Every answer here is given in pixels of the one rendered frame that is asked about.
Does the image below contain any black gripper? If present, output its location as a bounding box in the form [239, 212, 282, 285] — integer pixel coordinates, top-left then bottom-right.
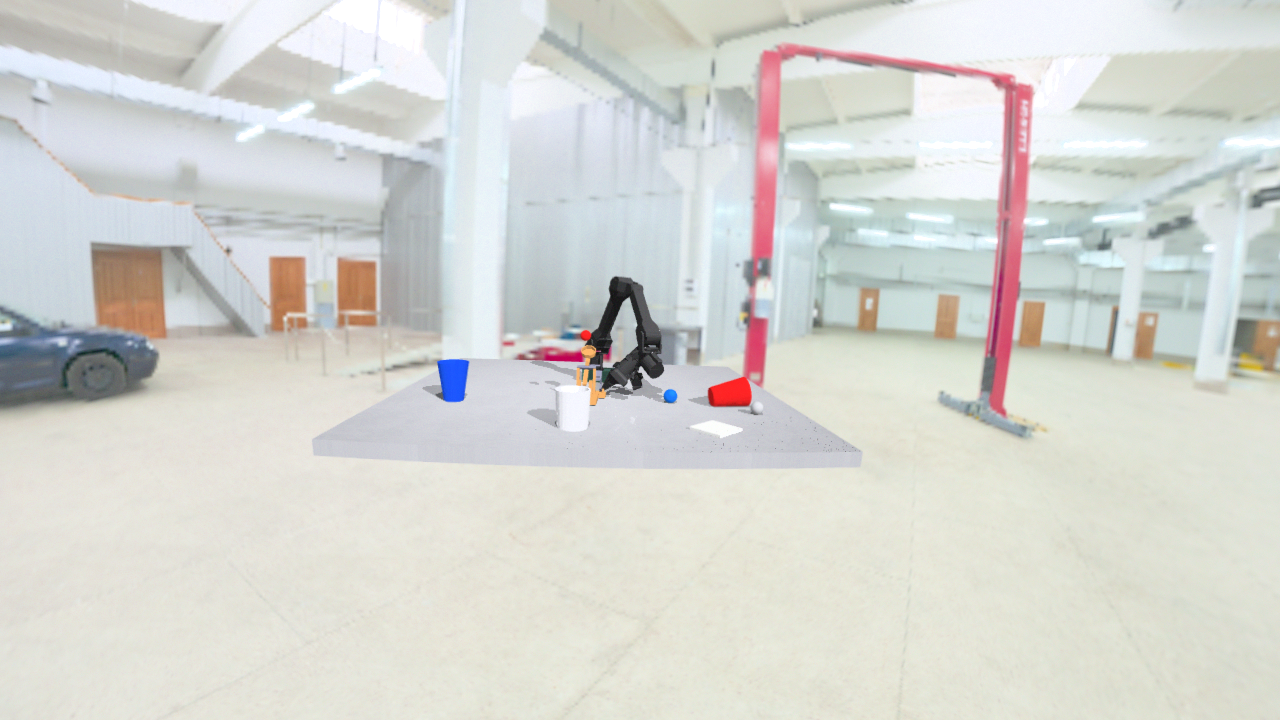
[602, 354, 641, 391]

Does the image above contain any red plastic cup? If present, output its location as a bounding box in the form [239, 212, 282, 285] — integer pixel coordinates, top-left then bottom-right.
[708, 377, 753, 406]

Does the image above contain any white square block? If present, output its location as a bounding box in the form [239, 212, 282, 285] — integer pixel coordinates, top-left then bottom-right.
[690, 421, 742, 438]

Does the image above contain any white cup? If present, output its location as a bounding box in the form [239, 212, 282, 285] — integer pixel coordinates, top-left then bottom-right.
[556, 386, 591, 430]

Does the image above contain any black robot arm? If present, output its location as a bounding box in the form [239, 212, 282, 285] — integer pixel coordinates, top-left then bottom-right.
[584, 277, 664, 389]

